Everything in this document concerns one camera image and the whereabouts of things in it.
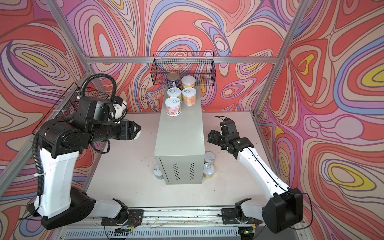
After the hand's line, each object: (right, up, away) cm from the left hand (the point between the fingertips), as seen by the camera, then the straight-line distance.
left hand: (135, 125), depth 58 cm
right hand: (+35, -8, +24) cm, 43 cm away
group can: (+31, -25, +26) cm, 48 cm away
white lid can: (+3, -27, +26) cm, 38 cm away
